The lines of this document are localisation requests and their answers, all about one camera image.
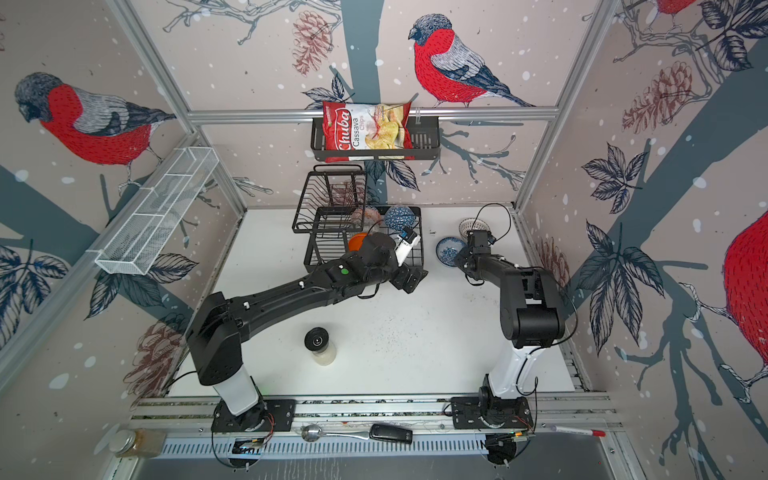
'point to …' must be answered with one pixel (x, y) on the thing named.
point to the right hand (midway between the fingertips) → (460, 262)
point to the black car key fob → (392, 433)
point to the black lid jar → (317, 341)
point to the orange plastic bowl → (354, 244)
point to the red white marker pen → (579, 431)
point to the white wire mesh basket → (137, 240)
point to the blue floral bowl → (448, 249)
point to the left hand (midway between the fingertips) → (416, 263)
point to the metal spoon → (313, 433)
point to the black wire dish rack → (331, 207)
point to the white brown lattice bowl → (479, 225)
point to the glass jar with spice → (142, 443)
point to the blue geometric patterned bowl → (400, 217)
